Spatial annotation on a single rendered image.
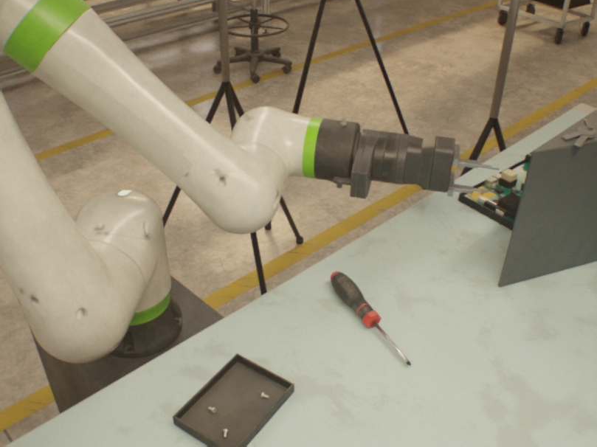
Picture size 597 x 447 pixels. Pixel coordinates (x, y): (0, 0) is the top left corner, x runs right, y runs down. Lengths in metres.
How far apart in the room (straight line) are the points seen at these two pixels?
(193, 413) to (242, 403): 0.05
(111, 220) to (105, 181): 2.19
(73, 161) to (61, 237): 2.57
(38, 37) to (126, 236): 0.29
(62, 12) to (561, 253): 0.71
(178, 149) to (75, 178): 2.37
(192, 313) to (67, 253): 0.38
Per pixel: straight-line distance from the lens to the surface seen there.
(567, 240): 0.90
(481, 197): 1.02
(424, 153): 0.90
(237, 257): 2.50
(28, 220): 0.74
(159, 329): 1.02
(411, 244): 0.92
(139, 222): 0.90
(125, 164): 3.21
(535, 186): 0.80
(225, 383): 0.71
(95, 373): 1.03
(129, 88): 0.80
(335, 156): 0.90
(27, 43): 0.80
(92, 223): 0.90
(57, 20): 0.79
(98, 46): 0.80
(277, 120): 0.92
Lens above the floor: 1.55
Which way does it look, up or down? 35 degrees down
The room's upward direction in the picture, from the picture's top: straight up
